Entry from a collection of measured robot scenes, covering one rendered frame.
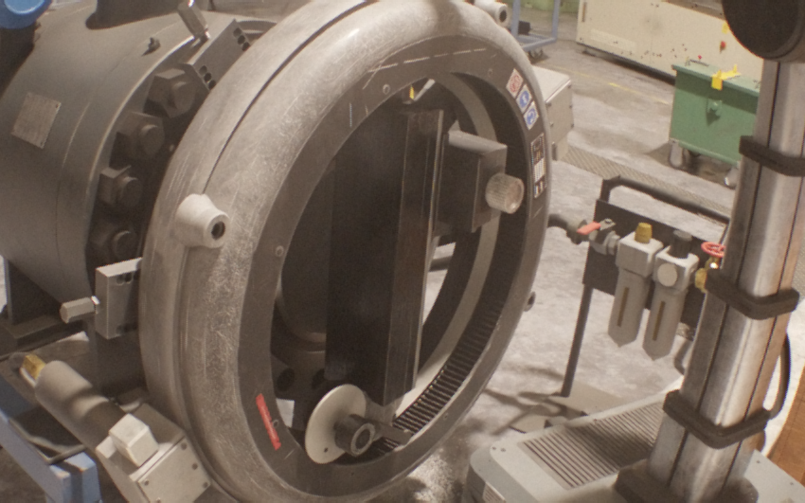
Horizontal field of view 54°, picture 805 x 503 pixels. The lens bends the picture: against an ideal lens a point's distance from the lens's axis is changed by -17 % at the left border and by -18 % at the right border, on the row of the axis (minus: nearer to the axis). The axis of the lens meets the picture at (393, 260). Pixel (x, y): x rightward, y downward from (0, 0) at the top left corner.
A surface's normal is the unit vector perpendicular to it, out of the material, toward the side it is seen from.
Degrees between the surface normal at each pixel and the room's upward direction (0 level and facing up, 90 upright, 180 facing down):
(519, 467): 0
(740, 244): 90
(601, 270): 90
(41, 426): 0
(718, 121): 90
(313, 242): 57
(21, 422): 0
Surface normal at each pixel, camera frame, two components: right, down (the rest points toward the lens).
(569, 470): 0.11, -0.92
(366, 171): -0.62, 0.28
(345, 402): 0.78, 0.31
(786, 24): -0.88, 0.09
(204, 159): -0.45, -0.29
